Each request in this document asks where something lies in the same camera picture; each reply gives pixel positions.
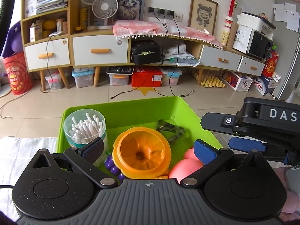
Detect pink checked cloth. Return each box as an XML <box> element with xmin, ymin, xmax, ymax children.
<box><xmin>112</xmin><ymin>20</ymin><xmax>224</xmax><ymax>50</ymax></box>

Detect purple toy grapes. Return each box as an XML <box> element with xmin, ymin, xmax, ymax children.
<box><xmin>104</xmin><ymin>153</ymin><xmax>126</xmax><ymax>181</ymax></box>

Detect white red carton box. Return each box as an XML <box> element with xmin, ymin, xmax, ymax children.
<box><xmin>220</xmin><ymin>70</ymin><xmax>254</xmax><ymax>91</ymax></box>

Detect black microwave oven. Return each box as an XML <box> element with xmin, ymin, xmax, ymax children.
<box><xmin>248</xmin><ymin>29</ymin><xmax>274</xmax><ymax>60</ymax></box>

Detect white printer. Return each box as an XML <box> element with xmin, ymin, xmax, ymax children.
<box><xmin>237</xmin><ymin>12</ymin><xmax>277</xmax><ymax>40</ymax></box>

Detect framed cat picture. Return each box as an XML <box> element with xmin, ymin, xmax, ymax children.
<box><xmin>114</xmin><ymin>0</ymin><xmax>147</xmax><ymax>21</ymax></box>

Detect white paper note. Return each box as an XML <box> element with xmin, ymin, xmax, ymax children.
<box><xmin>286</xmin><ymin>12</ymin><xmax>300</xmax><ymax>32</ymax></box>
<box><xmin>273</xmin><ymin>3</ymin><xmax>286</xmax><ymax>21</ymax></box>

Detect pink toy pig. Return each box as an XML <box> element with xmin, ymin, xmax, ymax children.
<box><xmin>169</xmin><ymin>146</ymin><xmax>204</xmax><ymax>184</ymax></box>

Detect clear cotton swab container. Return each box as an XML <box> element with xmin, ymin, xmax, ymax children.
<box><xmin>63</xmin><ymin>108</ymin><xmax>109</xmax><ymax>155</ymax></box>

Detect white round stand base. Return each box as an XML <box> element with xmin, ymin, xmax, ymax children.
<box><xmin>0</xmin><ymin>84</ymin><xmax>11</xmax><ymax>98</ymax></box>

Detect black cable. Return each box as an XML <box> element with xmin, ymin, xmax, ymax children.
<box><xmin>46</xmin><ymin>35</ymin><xmax>55</xmax><ymax>93</ymax></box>

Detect red cardboard box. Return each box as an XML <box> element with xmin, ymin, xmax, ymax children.
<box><xmin>131</xmin><ymin>66</ymin><xmax>163</xmax><ymax>88</ymax></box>

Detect green plastic box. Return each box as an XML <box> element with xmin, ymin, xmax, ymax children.
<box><xmin>56</xmin><ymin>96</ymin><xmax>223</xmax><ymax>183</ymax></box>

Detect pink fuzzy clothing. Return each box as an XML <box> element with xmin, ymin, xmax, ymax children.
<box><xmin>281</xmin><ymin>187</ymin><xmax>300</xmax><ymax>223</ymax></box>

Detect stack of papers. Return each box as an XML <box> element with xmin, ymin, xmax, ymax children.
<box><xmin>35</xmin><ymin>0</ymin><xmax>68</xmax><ymax>14</ymax></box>

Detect red bucket with face print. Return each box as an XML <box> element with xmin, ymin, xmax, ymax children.
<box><xmin>2</xmin><ymin>52</ymin><xmax>32</xmax><ymax>96</ymax></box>

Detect white printed cover cloth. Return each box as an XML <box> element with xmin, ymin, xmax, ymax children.
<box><xmin>232</xmin><ymin>25</ymin><xmax>254</xmax><ymax>53</ymax></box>

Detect black charger cables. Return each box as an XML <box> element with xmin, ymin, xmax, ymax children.
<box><xmin>110</xmin><ymin>12</ymin><xmax>195</xmax><ymax>100</ymax></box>

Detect clear storage box pink lid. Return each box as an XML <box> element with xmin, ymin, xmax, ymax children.
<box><xmin>44</xmin><ymin>71</ymin><xmax>65</xmax><ymax>90</ymax></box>

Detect small white desk fan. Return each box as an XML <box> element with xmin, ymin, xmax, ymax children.
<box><xmin>92</xmin><ymin>0</ymin><xmax>119</xmax><ymax>30</ymax></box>

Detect cartoon print tall cup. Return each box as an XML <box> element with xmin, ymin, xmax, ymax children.
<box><xmin>221</xmin><ymin>16</ymin><xmax>232</xmax><ymax>46</ymax></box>

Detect blue white carton box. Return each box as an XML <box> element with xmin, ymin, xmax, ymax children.
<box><xmin>252</xmin><ymin>75</ymin><xmax>280</xmax><ymax>96</ymax></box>

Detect yellow can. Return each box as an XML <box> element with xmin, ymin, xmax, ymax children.
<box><xmin>80</xmin><ymin>7</ymin><xmax>89</xmax><ymax>31</ymax></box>

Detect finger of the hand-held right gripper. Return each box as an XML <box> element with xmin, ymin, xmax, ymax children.
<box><xmin>200</xmin><ymin>112</ymin><xmax>244</xmax><ymax>137</ymax></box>
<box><xmin>228</xmin><ymin>137</ymin><xmax>268</xmax><ymax>152</ymax></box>

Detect stack of folded cloths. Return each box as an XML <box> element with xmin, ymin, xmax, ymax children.
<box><xmin>163</xmin><ymin>40</ymin><xmax>201</xmax><ymax>66</ymax></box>

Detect brown floor cable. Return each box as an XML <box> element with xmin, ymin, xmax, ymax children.
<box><xmin>0</xmin><ymin>91</ymin><xmax>47</xmax><ymax>119</ymax></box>

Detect clear storage box blue lid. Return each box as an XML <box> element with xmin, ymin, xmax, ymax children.
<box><xmin>71</xmin><ymin>67</ymin><xmax>95</xmax><ymax>88</ymax></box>
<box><xmin>160</xmin><ymin>68</ymin><xmax>183</xmax><ymax>86</ymax></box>

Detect grey checked tablecloth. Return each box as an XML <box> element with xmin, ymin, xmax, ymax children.
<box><xmin>0</xmin><ymin>136</ymin><xmax>59</xmax><ymax>188</ymax></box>

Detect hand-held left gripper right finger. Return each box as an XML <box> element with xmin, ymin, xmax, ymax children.
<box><xmin>180</xmin><ymin>139</ymin><xmax>275</xmax><ymax>189</ymax></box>

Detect purple plush toy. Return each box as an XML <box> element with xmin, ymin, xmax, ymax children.
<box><xmin>0</xmin><ymin>20</ymin><xmax>25</xmax><ymax>58</ymax></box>

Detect framed cartoon picture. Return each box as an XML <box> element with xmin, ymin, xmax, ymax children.
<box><xmin>188</xmin><ymin>0</ymin><xmax>218</xmax><ymax>35</ymax></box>

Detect red gift box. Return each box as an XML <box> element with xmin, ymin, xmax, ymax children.
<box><xmin>261</xmin><ymin>54</ymin><xmax>280</xmax><ymax>78</ymax></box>

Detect white drawer orange handle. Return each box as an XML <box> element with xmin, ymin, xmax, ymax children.
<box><xmin>237</xmin><ymin>57</ymin><xmax>266</xmax><ymax>77</ymax></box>
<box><xmin>73</xmin><ymin>35</ymin><xmax>129</xmax><ymax>66</ymax></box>
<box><xmin>199</xmin><ymin>45</ymin><xmax>242</xmax><ymax>70</ymax></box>
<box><xmin>24</xmin><ymin>38</ymin><xmax>71</xmax><ymax>71</ymax></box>

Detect wall socket strip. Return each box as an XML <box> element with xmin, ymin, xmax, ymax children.
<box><xmin>146</xmin><ymin>7</ymin><xmax>183</xmax><ymax>19</ymax></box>

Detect wooden cabinet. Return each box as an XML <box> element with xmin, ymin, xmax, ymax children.
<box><xmin>20</xmin><ymin>0</ymin><xmax>266</xmax><ymax>92</ymax></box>

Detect black case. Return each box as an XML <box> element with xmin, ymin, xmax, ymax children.
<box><xmin>131</xmin><ymin>39</ymin><xmax>162</xmax><ymax>65</ymax></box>

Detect grey fridge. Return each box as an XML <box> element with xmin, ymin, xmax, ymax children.
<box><xmin>273</xmin><ymin>0</ymin><xmax>300</xmax><ymax>101</ymax></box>

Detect yellow egg cartons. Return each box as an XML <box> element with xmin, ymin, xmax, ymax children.
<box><xmin>192</xmin><ymin>71</ymin><xmax>225</xmax><ymax>88</ymax></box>

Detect clear storage box white lid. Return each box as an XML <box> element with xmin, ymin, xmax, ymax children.
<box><xmin>106</xmin><ymin>66</ymin><xmax>133</xmax><ymax>86</ymax></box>

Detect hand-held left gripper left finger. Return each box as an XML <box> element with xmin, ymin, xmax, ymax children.
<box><xmin>23</xmin><ymin>137</ymin><xmax>119</xmax><ymax>189</ymax></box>

